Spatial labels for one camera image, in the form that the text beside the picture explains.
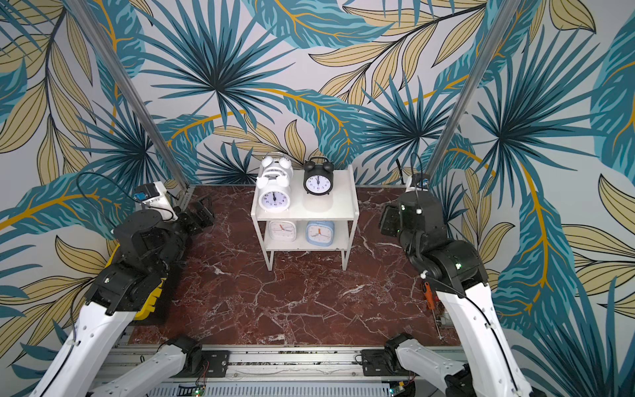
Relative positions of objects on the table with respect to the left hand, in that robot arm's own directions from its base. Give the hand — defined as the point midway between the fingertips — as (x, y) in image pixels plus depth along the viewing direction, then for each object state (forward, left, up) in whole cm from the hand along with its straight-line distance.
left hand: (197, 206), depth 63 cm
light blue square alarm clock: (+4, -32, -17) cm, 36 cm away
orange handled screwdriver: (-9, -70, -36) cm, 80 cm away
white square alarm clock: (+4, -19, -17) cm, 26 cm away
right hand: (-1, -50, +2) cm, 50 cm away
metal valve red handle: (-16, -72, -35) cm, 82 cm away
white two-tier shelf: (+6, -37, -5) cm, 38 cm away
